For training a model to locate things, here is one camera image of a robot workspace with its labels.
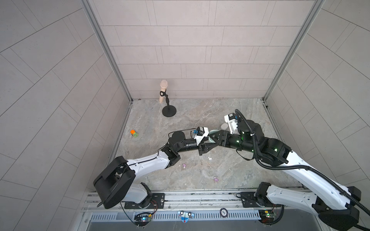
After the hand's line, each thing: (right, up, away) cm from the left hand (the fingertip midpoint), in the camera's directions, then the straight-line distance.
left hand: (218, 141), depth 66 cm
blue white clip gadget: (-16, -34, 0) cm, 38 cm away
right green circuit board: (+23, -36, +2) cm, 43 cm away
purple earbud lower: (+1, -23, +12) cm, 26 cm away
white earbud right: (-2, -14, +19) cm, 24 cm away
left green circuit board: (-35, -35, -1) cm, 50 cm away
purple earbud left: (-17, -17, +16) cm, 29 cm away
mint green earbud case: (-4, +5, -3) cm, 7 cm away
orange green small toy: (-51, -1, +27) cm, 58 cm away
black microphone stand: (-30, +14, +41) cm, 53 cm away
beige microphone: (-30, +30, +21) cm, 48 cm away
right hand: (-4, +2, -4) cm, 6 cm away
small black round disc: (+3, -34, +2) cm, 35 cm away
